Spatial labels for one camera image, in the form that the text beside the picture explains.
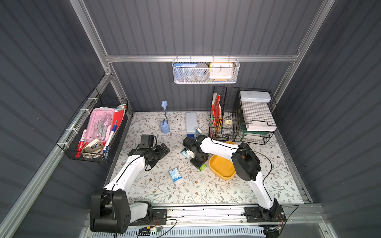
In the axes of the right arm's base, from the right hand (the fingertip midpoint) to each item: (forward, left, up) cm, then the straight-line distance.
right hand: (201, 162), depth 92 cm
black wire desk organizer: (+28, -28, +14) cm, 42 cm away
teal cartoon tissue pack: (+5, +10, +3) cm, 11 cm away
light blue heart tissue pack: (-9, +15, +2) cm, 18 cm away
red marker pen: (-6, +54, +31) cm, 63 cm away
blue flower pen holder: (+24, +25, +8) cm, 36 cm away
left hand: (+1, +22, +9) cm, 24 cm away
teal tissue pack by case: (+20, +3, +4) cm, 21 cm away
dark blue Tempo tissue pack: (+21, +6, 0) cm, 22 cm away
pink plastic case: (+5, +51, +31) cm, 60 cm away
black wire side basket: (-9, +47, +30) cm, 57 cm away
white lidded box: (+38, -39, +22) cm, 59 cm away
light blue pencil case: (+32, +7, +1) cm, 33 cm away
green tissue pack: (-4, -1, +3) cm, 5 cm away
